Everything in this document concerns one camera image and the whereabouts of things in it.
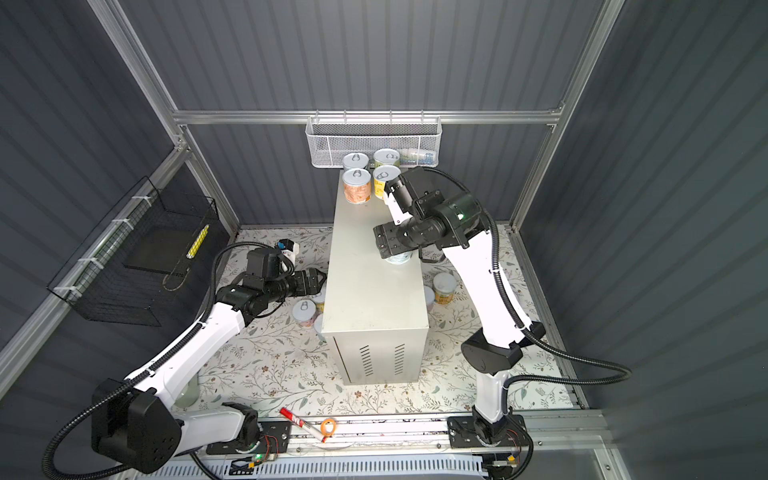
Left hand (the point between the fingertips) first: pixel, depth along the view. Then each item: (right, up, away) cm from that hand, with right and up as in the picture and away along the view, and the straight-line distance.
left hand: (312, 276), depth 82 cm
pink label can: (-5, -12, +9) cm, 16 cm away
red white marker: (-3, -36, -7) cm, 37 cm away
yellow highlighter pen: (-30, +9, -4) cm, 31 cm away
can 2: (0, -15, +6) cm, 17 cm away
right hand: (+23, +9, -16) cm, 29 cm away
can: (-1, -9, +11) cm, 14 cm away
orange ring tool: (+5, -38, -7) cm, 39 cm away
